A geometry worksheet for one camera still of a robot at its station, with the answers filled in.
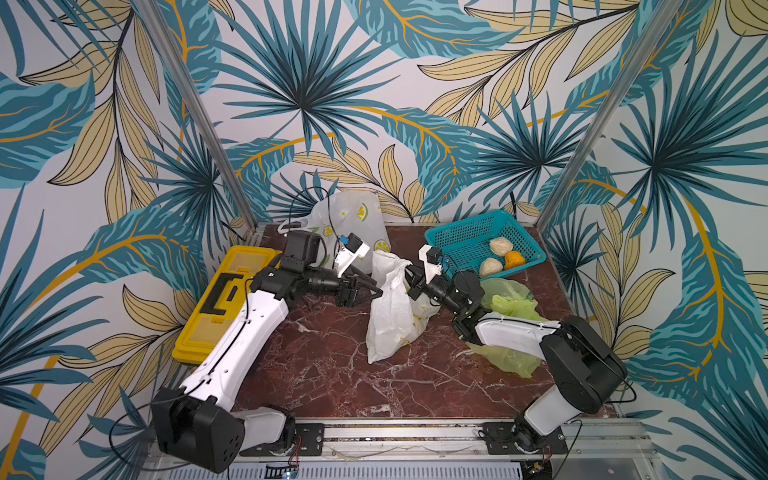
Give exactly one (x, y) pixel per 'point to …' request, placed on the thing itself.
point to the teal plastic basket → (467, 243)
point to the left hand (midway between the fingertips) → (374, 293)
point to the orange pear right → (513, 259)
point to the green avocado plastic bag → (505, 297)
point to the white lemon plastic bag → (395, 317)
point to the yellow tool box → (219, 301)
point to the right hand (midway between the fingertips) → (399, 260)
